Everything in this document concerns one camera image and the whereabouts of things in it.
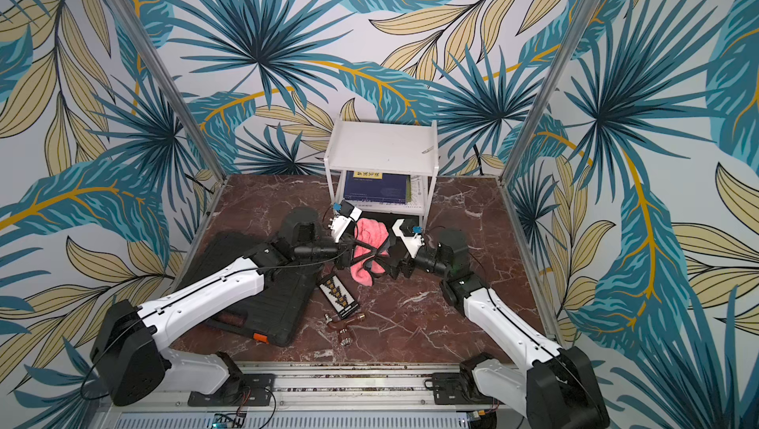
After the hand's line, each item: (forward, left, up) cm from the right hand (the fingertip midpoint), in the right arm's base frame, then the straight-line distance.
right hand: (385, 241), depth 76 cm
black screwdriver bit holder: (-6, +14, -20) cm, 25 cm away
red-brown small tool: (-17, +11, -20) cm, 29 cm away
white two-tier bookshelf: (+15, 0, +12) cm, 19 cm away
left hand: (-6, +3, +3) cm, 7 cm away
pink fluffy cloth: (-3, +3, +7) cm, 9 cm away
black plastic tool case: (-13, +30, -14) cm, 36 cm away
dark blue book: (+21, 0, -2) cm, 21 cm away
